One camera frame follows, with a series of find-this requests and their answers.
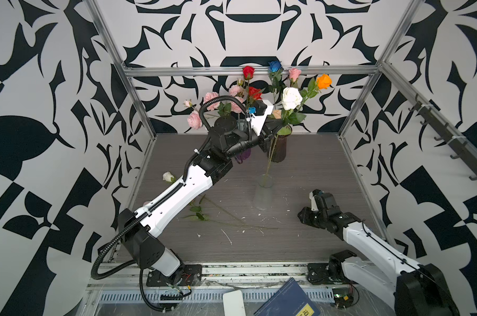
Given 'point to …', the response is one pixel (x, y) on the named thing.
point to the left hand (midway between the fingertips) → (286, 115)
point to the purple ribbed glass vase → (244, 155)
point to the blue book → (290, 299)
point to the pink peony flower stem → (235, 92)
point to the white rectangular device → (233, 303)
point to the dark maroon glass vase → (277, 153)
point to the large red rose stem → (254, 93)
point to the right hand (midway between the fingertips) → (301, 213)
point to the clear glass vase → (263, 193)
